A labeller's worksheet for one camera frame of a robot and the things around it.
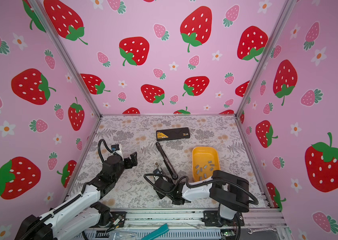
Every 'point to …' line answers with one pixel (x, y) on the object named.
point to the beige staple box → (157, 164)
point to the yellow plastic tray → (205, 160)
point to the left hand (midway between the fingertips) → (129, 153)
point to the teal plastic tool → (162, 229)
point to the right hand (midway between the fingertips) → (156, 185)
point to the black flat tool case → (173, 134)
